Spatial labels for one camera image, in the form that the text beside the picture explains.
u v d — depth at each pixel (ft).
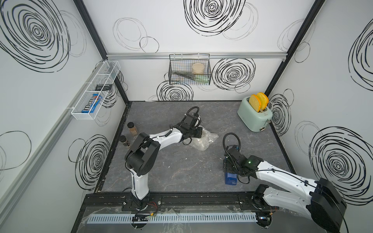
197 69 2.95
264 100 3.00
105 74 2.83
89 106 2.29
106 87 2.58
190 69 2.92
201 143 2.80
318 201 1.30
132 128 3.10
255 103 3.04
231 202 2.46
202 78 3.16
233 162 2.11
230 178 2.56
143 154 1.61
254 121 3.03
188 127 2.41
